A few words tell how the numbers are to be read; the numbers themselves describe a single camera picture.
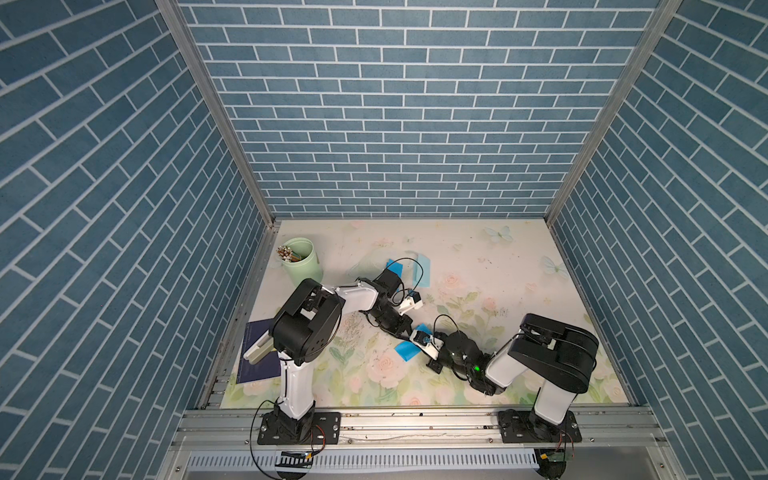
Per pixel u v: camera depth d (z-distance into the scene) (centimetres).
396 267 105
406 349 86
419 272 105
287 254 88
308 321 52
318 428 73
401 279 102
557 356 49
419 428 75
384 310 80
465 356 68
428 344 75
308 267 92
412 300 87
